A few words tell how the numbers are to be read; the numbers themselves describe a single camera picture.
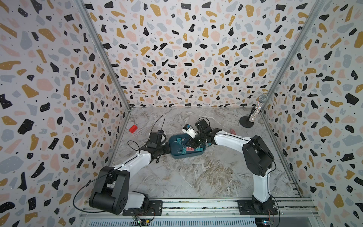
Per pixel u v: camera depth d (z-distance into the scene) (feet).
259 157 1.69
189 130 2.74
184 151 3.11
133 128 3.47
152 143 2.30
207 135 2.42
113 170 1.51
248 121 3.43
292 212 2.43
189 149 3.04
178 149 3.05
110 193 1.37
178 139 3.18
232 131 3.49
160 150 2.49
